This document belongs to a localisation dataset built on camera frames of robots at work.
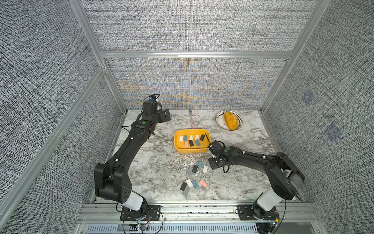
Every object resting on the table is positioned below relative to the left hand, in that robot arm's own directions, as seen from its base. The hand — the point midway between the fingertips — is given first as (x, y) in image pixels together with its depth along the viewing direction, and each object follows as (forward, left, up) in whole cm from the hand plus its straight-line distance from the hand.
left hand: (163, 110), depth 83 cm
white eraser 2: (-3, -16, -26) cm, 31 cm away
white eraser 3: (-2, -21, -26) cm, 34 cm away
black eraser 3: (-35, -10, -26) cm, 45 cm away
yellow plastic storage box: (-5, -17, -25) cm, 31 cm away
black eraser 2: (-26, -17, -26) cm, 40 cm away
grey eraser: (-37, -11, -26) cm, 47 cm away
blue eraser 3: (-22, -21, -26) cm, 40 cm away
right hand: (-20, -30, -25) cm, 43 cm away
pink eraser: (-7, -13, -26) cm, 30 cm away
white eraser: (-3, -9, -25) cm, 27 cm away
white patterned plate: (+10, -40, -25) cm, 48 cm away
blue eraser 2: (-6, -20, -26) cm, 34 cm away
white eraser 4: (-25, -24, -26) cm, 43 cm away
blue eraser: (-2, -12, -27) cm, 30 cm away
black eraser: (-2, -24, -27) cm, 36 cm away
